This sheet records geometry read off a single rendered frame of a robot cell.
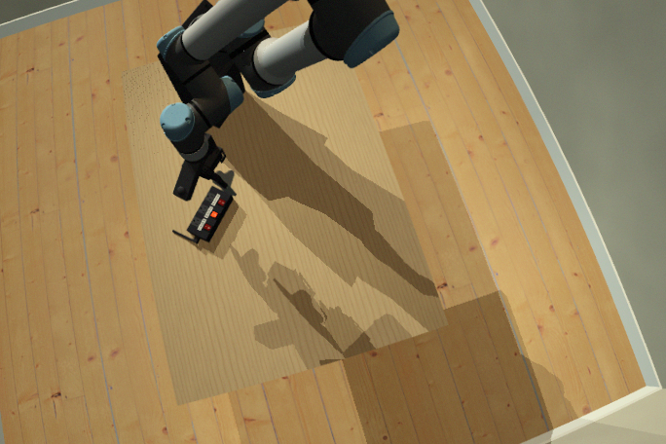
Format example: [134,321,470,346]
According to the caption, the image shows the black power strip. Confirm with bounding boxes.
[172,186,234,244]

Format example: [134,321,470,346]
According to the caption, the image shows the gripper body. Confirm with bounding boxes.
[185,133,226,180]

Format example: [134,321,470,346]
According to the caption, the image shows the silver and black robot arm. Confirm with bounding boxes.
[157,0,399,202]

